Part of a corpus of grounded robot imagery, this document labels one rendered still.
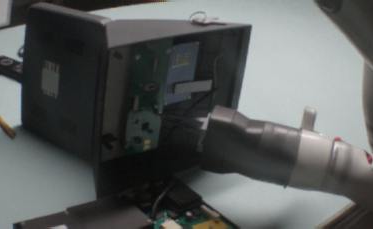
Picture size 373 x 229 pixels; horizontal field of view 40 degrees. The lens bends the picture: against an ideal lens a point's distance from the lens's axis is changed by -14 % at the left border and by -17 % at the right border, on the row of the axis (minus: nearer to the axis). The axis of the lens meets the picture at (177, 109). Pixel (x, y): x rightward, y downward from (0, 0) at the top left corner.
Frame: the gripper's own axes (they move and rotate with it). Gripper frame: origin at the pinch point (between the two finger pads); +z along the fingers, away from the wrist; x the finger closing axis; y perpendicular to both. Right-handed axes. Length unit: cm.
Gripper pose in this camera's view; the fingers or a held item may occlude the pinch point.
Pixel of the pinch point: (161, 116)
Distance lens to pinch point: 74.9
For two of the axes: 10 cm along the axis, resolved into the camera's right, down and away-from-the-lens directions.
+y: -2.6, 4.0, -8.8
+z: -9.5, -2.4, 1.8
